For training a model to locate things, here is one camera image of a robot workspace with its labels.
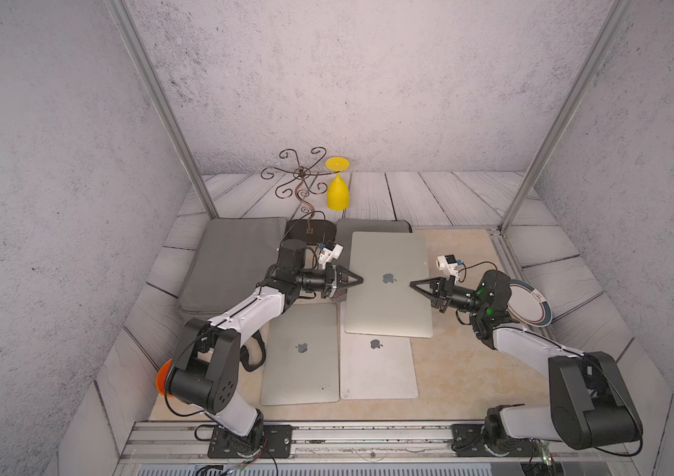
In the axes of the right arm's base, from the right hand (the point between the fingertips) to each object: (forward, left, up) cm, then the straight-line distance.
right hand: (414, 290), depth 75 cm
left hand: (+1, +13, 0) cm, 13 cm away
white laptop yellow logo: (-10, +9, -23) cm, 27 cm away
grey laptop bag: (+42, +19, -19) cm, 50 cm away
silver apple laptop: (-8, +30, -22) cm, 38 cm away
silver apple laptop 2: (-1, +7, -4) cm, 8 cm away
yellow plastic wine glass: (+38, +20, +1) cm, 43 cm away
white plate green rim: (+11, -42, -24) cm, 50 cm away
